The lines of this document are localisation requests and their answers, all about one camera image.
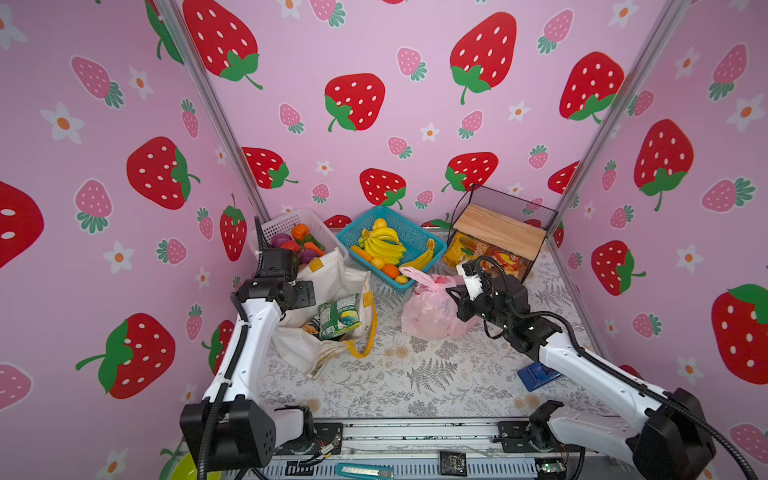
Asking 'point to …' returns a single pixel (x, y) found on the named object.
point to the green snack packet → (339, 317)
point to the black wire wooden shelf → (486, 223)
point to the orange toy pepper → (299, 231)
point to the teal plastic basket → (413, 238)
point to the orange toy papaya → (362, 252)
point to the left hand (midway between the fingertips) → (293, 295)
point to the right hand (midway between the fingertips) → (447, 287)
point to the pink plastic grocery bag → (431, 311)
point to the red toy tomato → (291, 244)
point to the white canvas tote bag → (296, 339)
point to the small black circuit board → (453, 463)
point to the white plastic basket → (284, 224)
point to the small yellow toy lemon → (377, 262)
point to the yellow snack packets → (463, 250)
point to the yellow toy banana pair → (423, 260)
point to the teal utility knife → (364, 471)
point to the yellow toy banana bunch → (382, 242)
